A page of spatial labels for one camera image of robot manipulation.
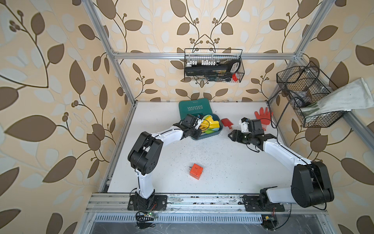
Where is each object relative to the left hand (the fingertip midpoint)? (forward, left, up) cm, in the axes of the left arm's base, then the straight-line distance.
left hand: (201, 131), depth 94 cm
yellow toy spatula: (+9, -7, -3) cm, 12 cm away
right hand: (-4, -19, +2) cm, 20 cm away
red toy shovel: (+11, -20, -5) cm, 23 cm away
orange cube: (-25, +3, -3) cm, 25 cm away
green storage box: (+25, -1, -3) cm, 25 cm away
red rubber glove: (+18, -51, -8) cm, 55 cm away
